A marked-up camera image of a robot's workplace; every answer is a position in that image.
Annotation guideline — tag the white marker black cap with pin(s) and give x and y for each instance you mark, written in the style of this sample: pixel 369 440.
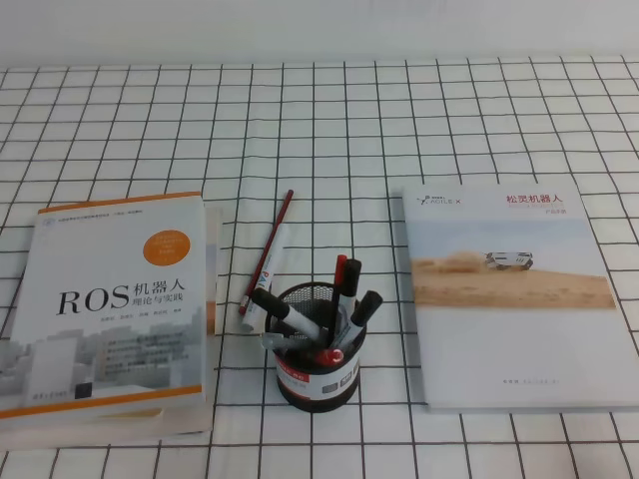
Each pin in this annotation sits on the white marker black cap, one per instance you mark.
pixel 287 314

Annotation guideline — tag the black mesh pen holder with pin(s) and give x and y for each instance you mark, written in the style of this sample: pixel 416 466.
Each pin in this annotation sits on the black mesh pen holder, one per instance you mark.
pixel 305 386

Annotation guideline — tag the red round capped pen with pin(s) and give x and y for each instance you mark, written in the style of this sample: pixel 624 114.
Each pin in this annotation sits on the red round capped pen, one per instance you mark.
pixel 326 357

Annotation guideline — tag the black capped marker upright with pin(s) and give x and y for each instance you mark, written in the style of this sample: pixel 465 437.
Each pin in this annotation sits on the black capped marker upright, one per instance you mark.
pixel 347 293

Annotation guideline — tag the black capped marker leaning right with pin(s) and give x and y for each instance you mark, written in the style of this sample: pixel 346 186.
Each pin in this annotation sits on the black capped marker leaning right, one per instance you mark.
pixel 357 321

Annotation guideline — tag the red pencil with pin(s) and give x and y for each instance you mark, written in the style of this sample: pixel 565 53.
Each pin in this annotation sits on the red pencil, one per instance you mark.
pixel 244 304

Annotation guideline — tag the white paint marker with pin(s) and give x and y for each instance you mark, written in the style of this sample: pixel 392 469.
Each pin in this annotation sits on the white paint marker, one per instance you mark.
pixel 252 319

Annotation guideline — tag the white checkered tablecloth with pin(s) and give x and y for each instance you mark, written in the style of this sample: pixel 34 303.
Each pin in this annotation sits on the white checkered tablecloth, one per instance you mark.
pixel 344 139

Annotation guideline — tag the AgileX robot brochure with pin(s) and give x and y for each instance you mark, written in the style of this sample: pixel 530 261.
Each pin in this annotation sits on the AgileX robot brochure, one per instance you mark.
pixel 514 306

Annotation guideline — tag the white ROS robotics textbook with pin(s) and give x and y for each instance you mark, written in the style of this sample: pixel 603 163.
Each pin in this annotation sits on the white ROS robotics textbook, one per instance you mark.
pixel 111 316

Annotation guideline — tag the book under ROS textbook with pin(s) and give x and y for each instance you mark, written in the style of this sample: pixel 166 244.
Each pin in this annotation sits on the book under ROS textbook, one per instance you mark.
pixel 143 423

